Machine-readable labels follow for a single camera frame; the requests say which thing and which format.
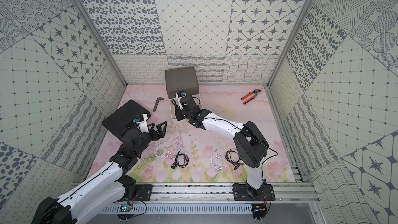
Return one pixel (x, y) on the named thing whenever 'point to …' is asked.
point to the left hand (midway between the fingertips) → (159, 120)
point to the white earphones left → (160, 152)
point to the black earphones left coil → (186, 157)
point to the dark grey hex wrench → (156, 102)
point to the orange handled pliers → (255, 91)
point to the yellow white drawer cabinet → (182, 79)
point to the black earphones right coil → (236, 164)
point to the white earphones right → (218, 167)
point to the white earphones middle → (181, 148)
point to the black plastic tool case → (123, 116)
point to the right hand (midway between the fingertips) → (178, 110)
